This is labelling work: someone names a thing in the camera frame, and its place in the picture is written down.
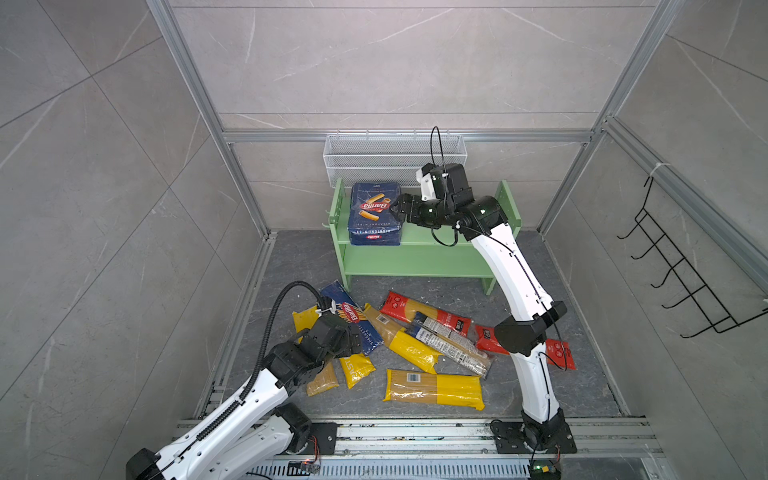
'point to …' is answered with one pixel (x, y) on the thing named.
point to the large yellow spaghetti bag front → (414, 386)
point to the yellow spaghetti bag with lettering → (356, 368)
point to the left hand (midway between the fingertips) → (345, 327)
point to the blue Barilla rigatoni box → (371, 221)
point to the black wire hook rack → (696, 301)
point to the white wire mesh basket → (387, 158)
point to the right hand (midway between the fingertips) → (399, 209)
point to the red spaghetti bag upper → (405, 309)
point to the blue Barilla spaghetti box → (345, 305)
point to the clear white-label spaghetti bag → (452, 344)
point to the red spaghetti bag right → (558, 352)
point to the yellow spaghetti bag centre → (402, 342)
